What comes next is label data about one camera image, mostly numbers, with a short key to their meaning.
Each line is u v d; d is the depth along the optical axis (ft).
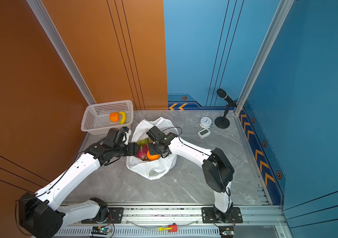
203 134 3.36
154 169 2.40
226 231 2.32
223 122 3.67
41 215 1.23
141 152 2.87
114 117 3.67
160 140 2.08
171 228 2.25
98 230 2.33
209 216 2.38
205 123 3.55
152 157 2.71
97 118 3.80
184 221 2.37
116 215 2.43
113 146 1.97
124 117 3.69
